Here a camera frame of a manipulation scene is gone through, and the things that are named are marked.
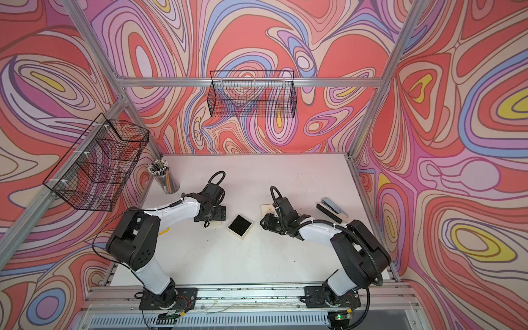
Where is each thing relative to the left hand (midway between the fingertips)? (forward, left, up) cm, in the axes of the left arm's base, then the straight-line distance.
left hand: (218, 216), depth 94 cm
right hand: (-7, -22, +1) cm, 23 cm away
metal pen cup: (+14, +26, +17) cm, 34 cm away
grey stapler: (+2, -53, +3) cm, 53 cm away
